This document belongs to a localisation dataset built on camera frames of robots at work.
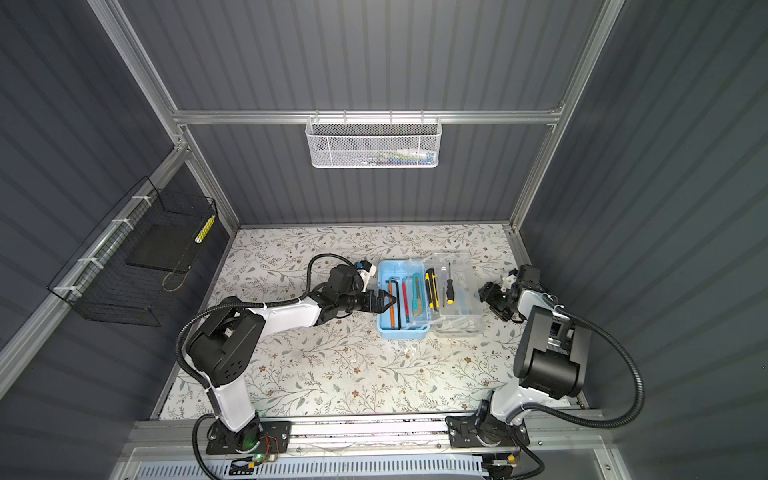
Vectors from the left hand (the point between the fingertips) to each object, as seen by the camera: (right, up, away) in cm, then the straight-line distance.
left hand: (388, 298), depth 91 cm
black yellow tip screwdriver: (+18, +1, -5) cm, 19 cm away
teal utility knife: (+9, 0, -1) cm, 9 cm away
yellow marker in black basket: (-51, +20, -9) cm, 55 cm away
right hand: (+32, -1, +4) cm, 33 cm away
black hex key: (+3, -2, +5) cm, 6 cm away
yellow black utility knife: (+14, +3, +1) cm, 14 cm away
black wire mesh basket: (-62, +13, -18) cm, 66 cm away
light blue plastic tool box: (+15, +1, -2) cm, 15 cm away
